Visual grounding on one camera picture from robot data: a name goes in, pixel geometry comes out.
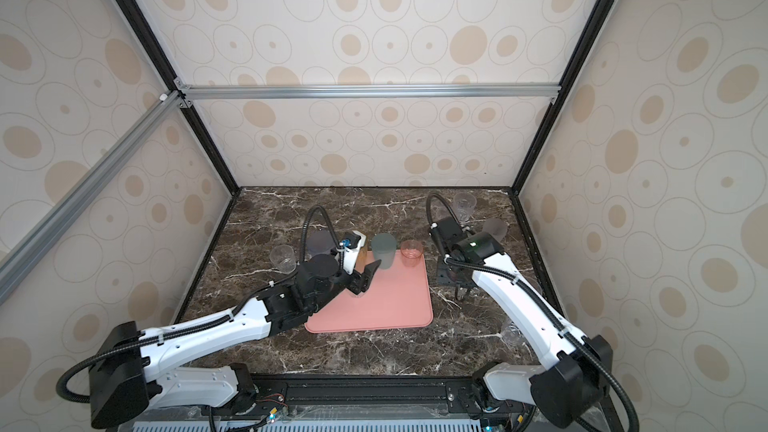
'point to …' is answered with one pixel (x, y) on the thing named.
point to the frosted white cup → (495, 227)
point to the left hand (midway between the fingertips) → (377, 254)
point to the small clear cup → (283, 258)
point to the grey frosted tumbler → (320, 242)
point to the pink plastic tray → (396, 297)
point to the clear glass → (515, 337)
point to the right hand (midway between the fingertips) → (453, 276)
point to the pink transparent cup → (411, 252)
